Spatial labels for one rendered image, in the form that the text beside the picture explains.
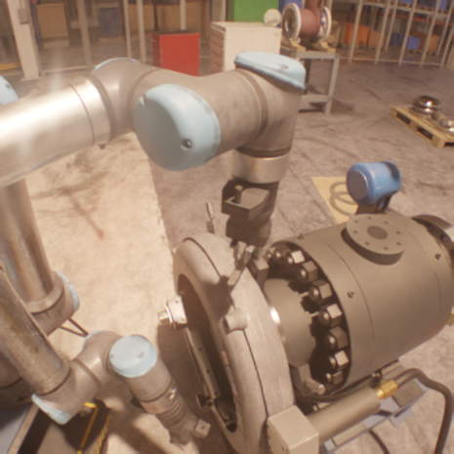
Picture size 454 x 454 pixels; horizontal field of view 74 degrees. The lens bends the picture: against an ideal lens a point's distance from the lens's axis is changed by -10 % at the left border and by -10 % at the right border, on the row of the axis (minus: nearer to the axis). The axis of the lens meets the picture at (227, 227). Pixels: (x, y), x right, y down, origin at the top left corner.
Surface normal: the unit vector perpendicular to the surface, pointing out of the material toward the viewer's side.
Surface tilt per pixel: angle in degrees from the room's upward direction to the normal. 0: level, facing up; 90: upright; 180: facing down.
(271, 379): 46
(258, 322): 26
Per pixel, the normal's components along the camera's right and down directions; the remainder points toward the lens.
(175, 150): -0.65, 0.48
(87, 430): 0.04, -0.78
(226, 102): 0.56, -0.11
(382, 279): 0.21, -0.43
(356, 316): 0.29, -0.19
